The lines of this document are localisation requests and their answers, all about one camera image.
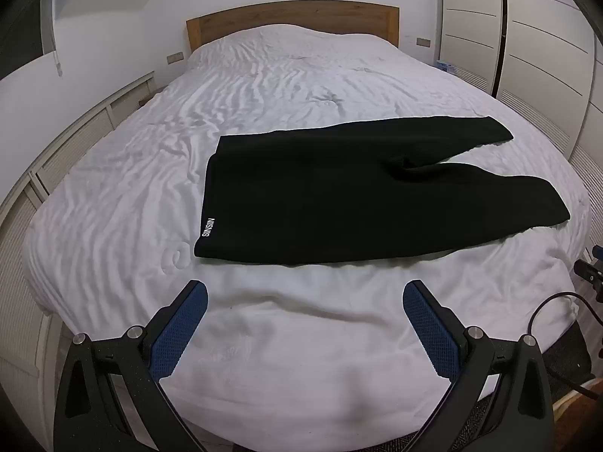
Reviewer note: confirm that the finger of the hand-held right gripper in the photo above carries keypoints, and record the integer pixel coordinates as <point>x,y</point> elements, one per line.
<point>586,273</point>
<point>598,252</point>

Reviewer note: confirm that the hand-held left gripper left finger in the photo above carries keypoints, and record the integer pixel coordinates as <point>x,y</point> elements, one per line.
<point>183,330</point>

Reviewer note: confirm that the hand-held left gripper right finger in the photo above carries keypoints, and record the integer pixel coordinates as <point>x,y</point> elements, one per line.
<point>429,330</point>

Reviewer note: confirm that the black pants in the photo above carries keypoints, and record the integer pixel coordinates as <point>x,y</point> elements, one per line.
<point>353,188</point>

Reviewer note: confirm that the white low louvred cabinet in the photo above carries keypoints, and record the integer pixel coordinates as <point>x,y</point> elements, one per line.
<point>70,136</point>

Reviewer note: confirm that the white louvred wardrobe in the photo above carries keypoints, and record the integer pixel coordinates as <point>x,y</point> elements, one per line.
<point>541,33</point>

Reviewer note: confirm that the small blue box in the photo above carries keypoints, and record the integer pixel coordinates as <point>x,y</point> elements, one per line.
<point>443,63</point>

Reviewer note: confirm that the white bed duvet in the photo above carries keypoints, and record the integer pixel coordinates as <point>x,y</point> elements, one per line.
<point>282,84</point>

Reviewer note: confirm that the wooden headboard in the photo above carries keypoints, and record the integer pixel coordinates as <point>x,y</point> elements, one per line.
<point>292,14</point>

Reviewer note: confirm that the wall switch plate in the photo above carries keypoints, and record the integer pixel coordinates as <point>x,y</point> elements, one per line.
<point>175,58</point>
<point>423,41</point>

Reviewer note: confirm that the white window frame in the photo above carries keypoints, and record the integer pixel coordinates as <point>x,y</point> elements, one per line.
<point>49,33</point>

